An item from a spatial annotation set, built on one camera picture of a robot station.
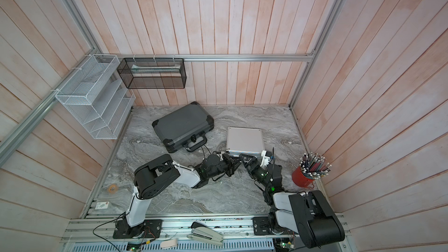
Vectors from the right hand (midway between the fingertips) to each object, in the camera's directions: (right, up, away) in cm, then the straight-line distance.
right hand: (242, 158), depth 85 cm
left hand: (+1, 0, -1) cm, 2 cm away
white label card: (-65, -20, -7) cm, 69 cm away
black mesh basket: (-52, +49, +20) cm, 74 cm away
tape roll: (-64, -15, -1) cm, 66 cm away
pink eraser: (-31, -31, -16) cm, 47 cm away
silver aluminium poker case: (+3, +8, +13) cm, 15 cm away
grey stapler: (-19, -28, -14) cm, 36 cm away
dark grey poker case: (-32, +16, +13) cm, 38 cm away
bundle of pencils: (+31, -1, -8) cm, 32 cm away
